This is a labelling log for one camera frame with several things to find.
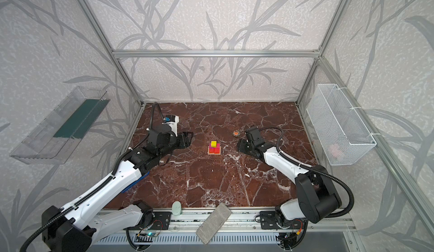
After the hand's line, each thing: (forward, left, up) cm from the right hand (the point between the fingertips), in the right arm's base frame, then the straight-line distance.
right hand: (240, 141), depth 90 cm
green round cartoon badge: (+11, +2, -9) cm, 15 cm away
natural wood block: (-4, +15, -7) cm, 17 cm away
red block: (-2, +16, -6) cm, 18 cm away
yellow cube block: (+1, +15, -4) cm, 15 cm away
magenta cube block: (-1, +17, -5) cm, 18 cm away
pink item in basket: (-12, -41, +11) cm, 44 cm away
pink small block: (0, +12, -5) cm, 13 cm away
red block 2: (-2, +13, -6) cm, 15 cm away
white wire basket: (-13, -36, +26) cm, 46 cm away
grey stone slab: (-39, +15, -5) cm, 42 cm away
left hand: (-3, +23, +15) cm, 28 cm away
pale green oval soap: (-31, +30, -6) cm, 44 cm away
